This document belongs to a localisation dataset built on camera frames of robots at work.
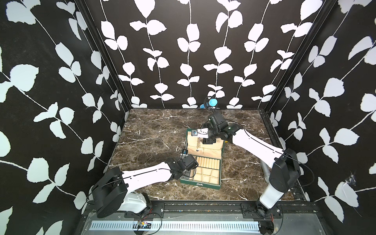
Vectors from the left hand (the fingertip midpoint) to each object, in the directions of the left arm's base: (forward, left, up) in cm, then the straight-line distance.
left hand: (186, 169), depth 83 cm
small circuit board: (-25, +22, -5) cm, 34 cm away
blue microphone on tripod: (+34, -16, +19) cm, 42 cm away
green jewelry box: (+6, -14, 0) cm, 16 cm away
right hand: (+19, -9, +14) cm, 25 cm away
